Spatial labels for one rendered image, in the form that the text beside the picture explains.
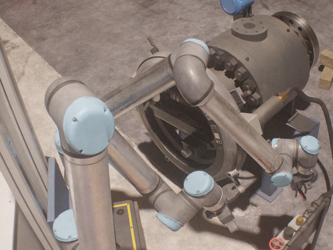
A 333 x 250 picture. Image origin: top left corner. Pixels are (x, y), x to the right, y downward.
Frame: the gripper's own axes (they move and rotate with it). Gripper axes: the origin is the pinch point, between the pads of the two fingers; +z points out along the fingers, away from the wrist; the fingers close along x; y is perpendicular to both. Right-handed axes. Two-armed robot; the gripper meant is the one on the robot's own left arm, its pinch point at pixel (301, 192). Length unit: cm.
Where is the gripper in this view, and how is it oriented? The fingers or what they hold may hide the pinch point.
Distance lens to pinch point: 205.9
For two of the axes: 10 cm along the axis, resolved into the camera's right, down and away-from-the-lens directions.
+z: 1.2, 7.5, 6.5
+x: 9.6, -2.5, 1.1
